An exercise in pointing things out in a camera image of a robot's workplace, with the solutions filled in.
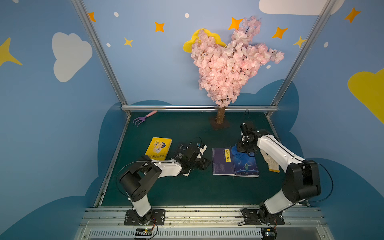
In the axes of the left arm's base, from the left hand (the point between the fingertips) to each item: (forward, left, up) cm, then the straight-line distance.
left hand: (208, 159), depth 90 cm
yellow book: (+9, +33, -4) cm, 34 cm away
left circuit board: (-37, +33, -8) cm, 50 cm away
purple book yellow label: (0, -10, -5) cm, 11 cm away
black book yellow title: (-12, +12, +15) cm, 23 cm away
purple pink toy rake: (+35, +51, -4) cm, 62 cm away
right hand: (+6, -21, +4) cm, 23 cm away
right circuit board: (-36, -29, -8) cm, 47 cm away
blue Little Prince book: (-1, -23, -4) cm, 23 cm away
